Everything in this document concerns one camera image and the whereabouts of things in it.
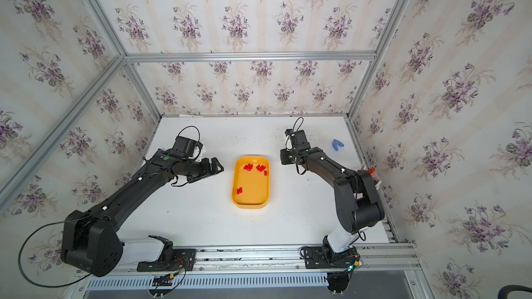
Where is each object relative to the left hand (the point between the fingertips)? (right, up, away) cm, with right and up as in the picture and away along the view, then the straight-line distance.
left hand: (217, 172), depth 82 cm
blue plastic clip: (+56, +11, +25) cm, 63 cm away
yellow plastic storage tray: (+13, -7, +12) cm, 18 cm away
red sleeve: (+17, -1, +16) cm, 24 cm away
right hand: (+29, +6, +11) cm, 32 cm away
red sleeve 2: (+8, -10, +8) cm, 15 cm away
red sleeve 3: (+19, -3, +14) cm, 24 cm away
